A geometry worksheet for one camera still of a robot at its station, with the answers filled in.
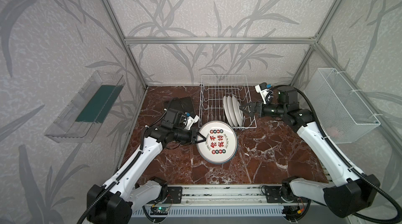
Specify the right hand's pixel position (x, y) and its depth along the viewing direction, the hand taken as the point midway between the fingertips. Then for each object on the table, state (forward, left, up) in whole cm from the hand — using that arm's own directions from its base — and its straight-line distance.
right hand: (245, 102), depth 72 cm
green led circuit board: (-40, +39, -30) cm, 63 cm away
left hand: (-13, +18, -8) cm, 24 cm away
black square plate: (+19, +35, -26) cm, 48 cm away
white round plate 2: (+13, +8, -13) cm, 21 cm away
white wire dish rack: (+35, +14, -28) cm, 47 cm away
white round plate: (-15, +11, -12) cm, 22 cm away
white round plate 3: (+5, +5, -14) cm, 16 cm away
